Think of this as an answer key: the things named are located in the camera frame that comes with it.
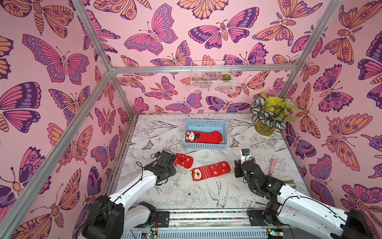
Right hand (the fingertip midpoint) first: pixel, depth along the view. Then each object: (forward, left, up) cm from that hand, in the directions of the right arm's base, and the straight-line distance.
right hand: (236, 160), depth 81 cm
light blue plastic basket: (+32, +16, -9) cm, 38 cm away
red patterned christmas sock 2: (+5, +30, -11) cm, 33 cm away
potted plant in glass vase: (+23, -19, +13) cm, 33 cm away
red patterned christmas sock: (0, +8, -11) cm, 14 cm away
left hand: (-2, +36, -8) cm, 37 cm away
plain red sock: (+21, +12, -8) cm, 26 cm away
